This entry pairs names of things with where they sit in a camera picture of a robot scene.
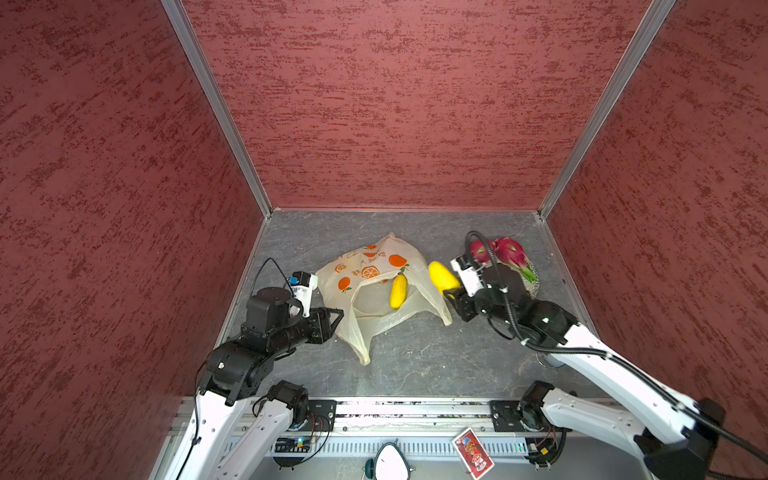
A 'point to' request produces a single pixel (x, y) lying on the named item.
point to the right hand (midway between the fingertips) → (448, 297)
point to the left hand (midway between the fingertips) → (335, 322)
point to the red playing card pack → (473, 453)
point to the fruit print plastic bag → (361, 280)
